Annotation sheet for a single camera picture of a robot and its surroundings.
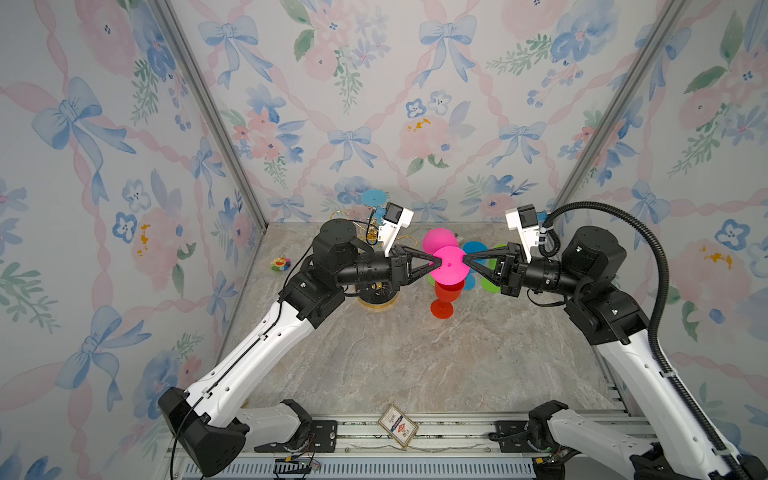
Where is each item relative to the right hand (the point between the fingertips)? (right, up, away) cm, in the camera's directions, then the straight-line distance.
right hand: (466, 258), depth 55 cm
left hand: (-5, -1, -2) cm, 5 cm away
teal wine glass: (-18, +17, +31) cm, 39 cm away
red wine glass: (+3, -17, +42) cm, 46 cm away
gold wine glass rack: (-19, -12, +43) cm, 48 cm away
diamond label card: (-11, -42, +20) cm, 48 cm away
